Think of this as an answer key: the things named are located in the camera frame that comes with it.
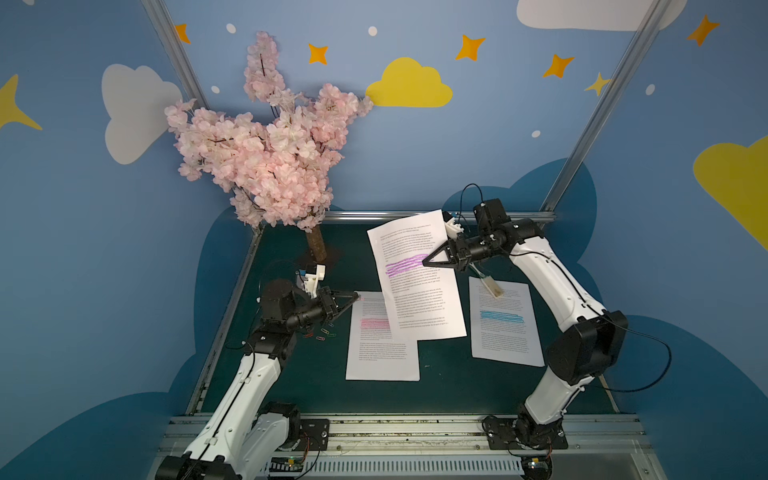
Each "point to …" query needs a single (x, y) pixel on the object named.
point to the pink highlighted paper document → (374, 352)
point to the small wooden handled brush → (494, 289)
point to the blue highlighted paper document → (504, 329)
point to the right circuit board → (537, 467)
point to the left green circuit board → (287, 464)
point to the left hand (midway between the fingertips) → (360, 293)
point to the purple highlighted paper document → (424, 302)
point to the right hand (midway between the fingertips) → (430, 265)
